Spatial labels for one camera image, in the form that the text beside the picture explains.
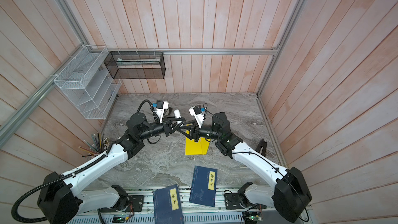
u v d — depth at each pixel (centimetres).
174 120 65
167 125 61
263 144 92
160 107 61
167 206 73
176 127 66
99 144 82
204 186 78
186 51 100
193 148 93
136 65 105
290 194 40
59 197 38
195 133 61
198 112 61
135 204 72
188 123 67
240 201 66
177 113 65
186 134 65
